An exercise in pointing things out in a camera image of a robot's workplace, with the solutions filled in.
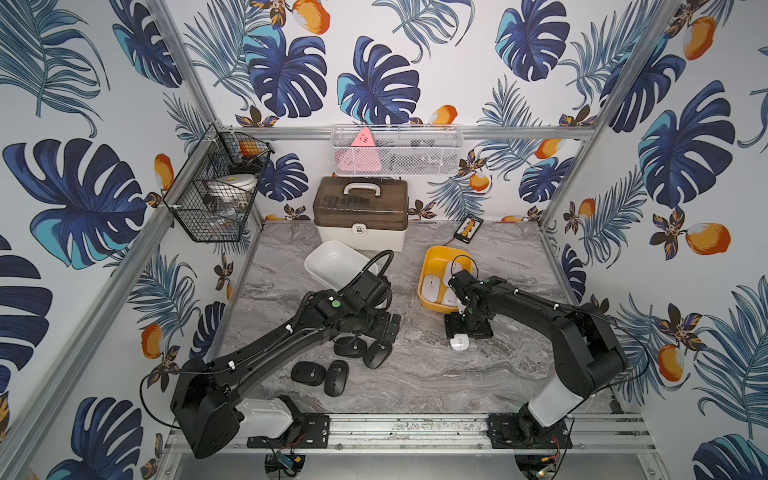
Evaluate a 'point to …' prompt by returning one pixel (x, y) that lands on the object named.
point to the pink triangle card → (362, 155)
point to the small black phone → (468, 229)
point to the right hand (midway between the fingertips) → (461, 334)
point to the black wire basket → (211, 200)
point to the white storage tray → (333, 264)
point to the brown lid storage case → (368, 212)
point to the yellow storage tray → (434, 264)
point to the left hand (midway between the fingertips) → (385, 321)
